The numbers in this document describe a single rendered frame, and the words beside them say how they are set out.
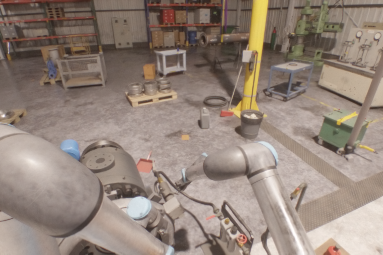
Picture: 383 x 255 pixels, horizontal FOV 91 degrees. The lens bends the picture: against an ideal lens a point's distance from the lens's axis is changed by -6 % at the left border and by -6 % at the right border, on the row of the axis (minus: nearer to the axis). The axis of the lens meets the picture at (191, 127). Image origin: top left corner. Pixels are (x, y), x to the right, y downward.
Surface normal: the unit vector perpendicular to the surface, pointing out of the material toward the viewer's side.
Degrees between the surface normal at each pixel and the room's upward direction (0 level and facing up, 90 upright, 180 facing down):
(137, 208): 19
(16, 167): 40
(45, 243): 92
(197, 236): 0
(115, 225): 87
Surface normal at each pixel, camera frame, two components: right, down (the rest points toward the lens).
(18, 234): 0.68, 0.29
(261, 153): 0.15, -0.51
